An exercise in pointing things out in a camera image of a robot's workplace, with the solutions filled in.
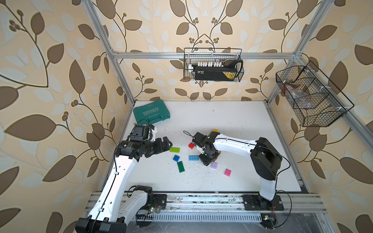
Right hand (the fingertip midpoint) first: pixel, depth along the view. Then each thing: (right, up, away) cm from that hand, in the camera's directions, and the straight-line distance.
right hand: (207, 161), depth 87 cm
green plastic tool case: (-40, +30, +21) cm, 54 cm away
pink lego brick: (+12, -6, -3) cm, 13 cm away
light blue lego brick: (-8, +1, +4) cm, 9 cm away
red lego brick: (-9, +8, +8) cm, 15 cm away
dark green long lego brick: (-16, -3, 0) cm, 16 cm away
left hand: (-23, +12, -13) cm, 29 cm away
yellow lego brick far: (+8, +17, +16) cm, 24 cm away
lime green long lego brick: (-20, +5, +7) cm, 22 cm away
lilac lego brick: (+4, -2, 0) cm, 5 cm away
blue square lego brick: (-19, +1, +2) cm, 19 cm away
